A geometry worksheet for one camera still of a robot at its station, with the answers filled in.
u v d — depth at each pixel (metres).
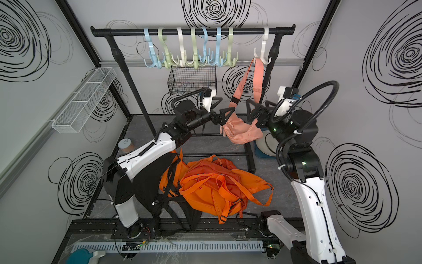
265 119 0.49
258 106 0.48
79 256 0.62
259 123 0.49
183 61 0.61
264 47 0.57
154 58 0.58
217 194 0.79
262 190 0.84
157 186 0.85
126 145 0.98
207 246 0.77
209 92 0.58
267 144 0.53
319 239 0.35
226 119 0.63
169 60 0.59
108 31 0.51
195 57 0.58
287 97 0.45
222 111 0.61
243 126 0.90
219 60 0.60
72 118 0.72
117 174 0.45
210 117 0.63
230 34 0.77
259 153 0.98
